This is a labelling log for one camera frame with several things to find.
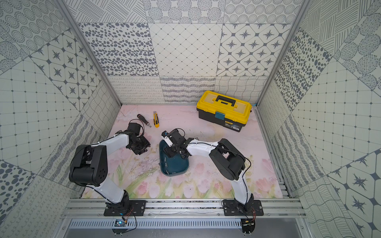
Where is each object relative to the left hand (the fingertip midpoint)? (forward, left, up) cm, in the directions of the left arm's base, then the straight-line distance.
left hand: (148, 145), depth 95 cm
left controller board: (-41, +5, -4) cm, 42 cm away
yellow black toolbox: (+18, -54, +13) cm, 59 cm away
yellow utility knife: (+23, 0, -1) cm, 23 cm away
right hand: (-3, -15, +1) cm, 15 cm away
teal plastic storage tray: (-14, -18, 0) cm, 23 cm away
